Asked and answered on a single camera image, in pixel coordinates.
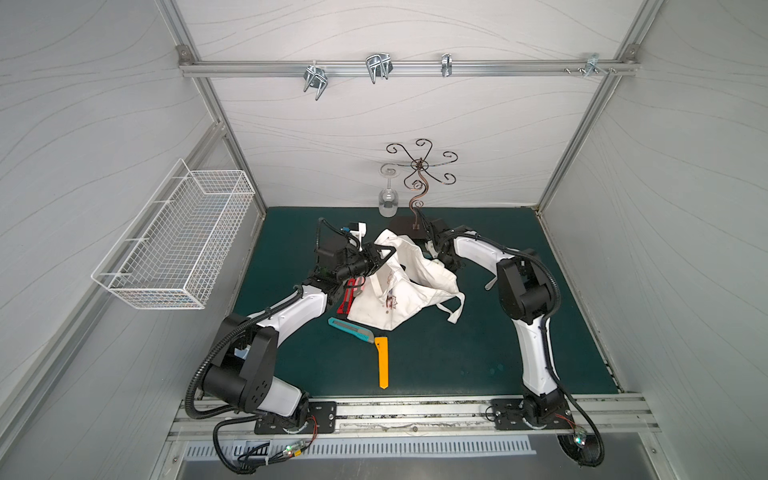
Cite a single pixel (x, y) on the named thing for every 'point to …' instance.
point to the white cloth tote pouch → (408, 281)
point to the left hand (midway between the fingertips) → (397, 250)
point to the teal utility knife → (361, 333)
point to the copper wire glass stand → (422, 168)
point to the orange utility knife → (382, 345)
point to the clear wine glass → (388, 200)
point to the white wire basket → (173, 248)
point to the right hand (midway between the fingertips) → (440, 271)
